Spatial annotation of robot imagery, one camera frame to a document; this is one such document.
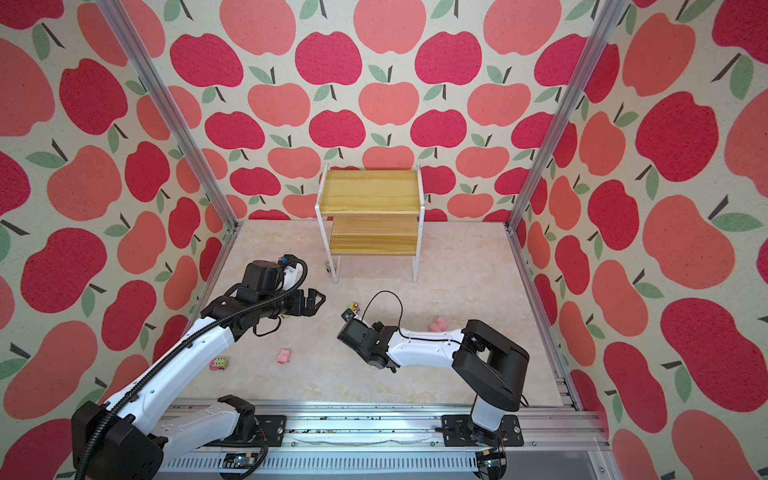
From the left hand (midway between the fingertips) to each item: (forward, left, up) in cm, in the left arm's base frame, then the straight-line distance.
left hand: (316, 297), depth 80 cm
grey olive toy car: (+15, -1, -7) cm, 17 cm away
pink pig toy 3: (0, -37, -15) cm, 40 cm away
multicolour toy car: (+6, -9, -16) cm, 19 cm away
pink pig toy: (-10, +10, -15) cm, 21 cm away
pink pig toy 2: (-2, -34, -16) cm, 37 cm away
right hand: (-4, -16, -14) cm, 22 cm away
